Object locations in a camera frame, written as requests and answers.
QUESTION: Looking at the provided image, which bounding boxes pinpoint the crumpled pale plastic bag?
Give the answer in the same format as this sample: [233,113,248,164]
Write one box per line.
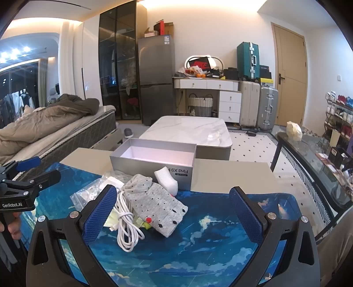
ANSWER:
[286,121,303,142]

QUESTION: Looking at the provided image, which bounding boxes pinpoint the dark glass cabinet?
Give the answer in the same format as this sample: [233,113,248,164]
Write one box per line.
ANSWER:
[98,0,138,120]

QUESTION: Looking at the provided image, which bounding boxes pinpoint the person's left hand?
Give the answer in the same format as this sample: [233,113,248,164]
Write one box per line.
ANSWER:
[0,217,22,240]

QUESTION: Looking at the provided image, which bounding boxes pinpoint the black red shoe box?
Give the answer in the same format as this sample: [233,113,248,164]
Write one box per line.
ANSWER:
[188,57,211,71]

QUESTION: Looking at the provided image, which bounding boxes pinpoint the clear plastic bag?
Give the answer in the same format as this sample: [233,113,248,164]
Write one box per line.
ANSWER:
[70,170,124,213]

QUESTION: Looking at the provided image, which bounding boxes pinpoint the marble coffee table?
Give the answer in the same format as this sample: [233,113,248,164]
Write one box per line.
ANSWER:
[139,116,233,160]

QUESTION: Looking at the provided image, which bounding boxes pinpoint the white cable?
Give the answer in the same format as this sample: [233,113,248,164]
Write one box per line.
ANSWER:
[109,190,145,252]

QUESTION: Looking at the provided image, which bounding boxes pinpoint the grey dotted sock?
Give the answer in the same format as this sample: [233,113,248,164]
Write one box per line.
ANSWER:
[121,174,188,238]

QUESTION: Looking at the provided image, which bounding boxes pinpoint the teal suitcase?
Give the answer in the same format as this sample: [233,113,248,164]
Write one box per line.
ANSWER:
[237,42,260,80]

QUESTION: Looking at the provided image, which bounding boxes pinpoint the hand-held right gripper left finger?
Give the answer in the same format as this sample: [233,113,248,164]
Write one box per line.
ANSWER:
[26,184,118,287]

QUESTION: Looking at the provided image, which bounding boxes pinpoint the hanging clothes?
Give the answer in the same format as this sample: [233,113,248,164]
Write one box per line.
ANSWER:
[0,88,36,113]

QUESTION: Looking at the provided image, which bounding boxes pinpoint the black glass table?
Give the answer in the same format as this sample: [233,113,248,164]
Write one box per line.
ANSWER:
[270,132,353,238]

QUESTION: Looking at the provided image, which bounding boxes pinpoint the white dresser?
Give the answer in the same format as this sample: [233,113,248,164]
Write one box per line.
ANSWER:
[173,77,242,123]

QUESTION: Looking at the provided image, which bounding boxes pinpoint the wicker basket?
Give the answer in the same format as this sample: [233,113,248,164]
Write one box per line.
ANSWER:
[188,94,214,116]

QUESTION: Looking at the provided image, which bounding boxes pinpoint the person's right leg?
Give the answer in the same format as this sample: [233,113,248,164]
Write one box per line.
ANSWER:
[316,218,353,287]

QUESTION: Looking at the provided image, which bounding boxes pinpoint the blue sky-print mat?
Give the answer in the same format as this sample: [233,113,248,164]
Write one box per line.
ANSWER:
[17,163,317,287]

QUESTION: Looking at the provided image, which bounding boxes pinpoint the brown beige duvet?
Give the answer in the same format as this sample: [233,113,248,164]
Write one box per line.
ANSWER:
[0,94,100,163]

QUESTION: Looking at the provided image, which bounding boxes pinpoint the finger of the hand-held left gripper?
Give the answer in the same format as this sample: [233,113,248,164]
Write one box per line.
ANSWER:
[0,170,61,194]
[0,156,41,180]

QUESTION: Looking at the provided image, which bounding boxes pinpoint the shoe rack with shoes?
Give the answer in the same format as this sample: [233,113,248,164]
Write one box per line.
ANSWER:
[324,91,353,144]

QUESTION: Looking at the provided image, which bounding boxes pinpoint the beige door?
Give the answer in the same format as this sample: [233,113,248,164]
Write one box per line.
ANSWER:
[271,22,308,127]

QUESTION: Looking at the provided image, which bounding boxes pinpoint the green white sachet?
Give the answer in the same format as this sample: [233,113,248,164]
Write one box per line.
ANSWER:
[104,208,120,231]

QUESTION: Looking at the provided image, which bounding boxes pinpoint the grey fridge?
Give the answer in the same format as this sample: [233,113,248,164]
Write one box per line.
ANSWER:
[137,35,176,126]

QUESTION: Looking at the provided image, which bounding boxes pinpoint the silver suitcase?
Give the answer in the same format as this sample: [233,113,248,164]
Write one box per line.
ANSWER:
[257,85,279,131]

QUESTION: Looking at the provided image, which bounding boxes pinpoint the grey cardboard box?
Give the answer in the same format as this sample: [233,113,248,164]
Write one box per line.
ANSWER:
[110,138,197,191]

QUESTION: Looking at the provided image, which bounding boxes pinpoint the beige suitcase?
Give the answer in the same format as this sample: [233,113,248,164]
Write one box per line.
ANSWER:
[238,81,260,128]

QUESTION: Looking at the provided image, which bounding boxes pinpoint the white foam piece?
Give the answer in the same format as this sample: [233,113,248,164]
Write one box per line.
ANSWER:
[154,166,179,196]

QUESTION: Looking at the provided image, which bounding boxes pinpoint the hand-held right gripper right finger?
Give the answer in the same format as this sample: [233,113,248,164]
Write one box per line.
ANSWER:
[229,186,320,287]

